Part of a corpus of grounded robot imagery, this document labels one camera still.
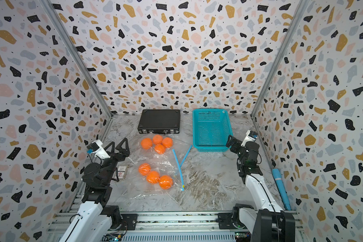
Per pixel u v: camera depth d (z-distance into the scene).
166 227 0.73
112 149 0.74
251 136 0.71
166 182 0.80
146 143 0.97
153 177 0.81
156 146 0.94
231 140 0.76
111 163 0.64
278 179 0.90
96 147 0.61
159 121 1.13
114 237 0.70
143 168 0.85
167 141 1.00
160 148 0.95
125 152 0.67
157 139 1.01
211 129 1.13
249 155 0.62
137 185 0.85
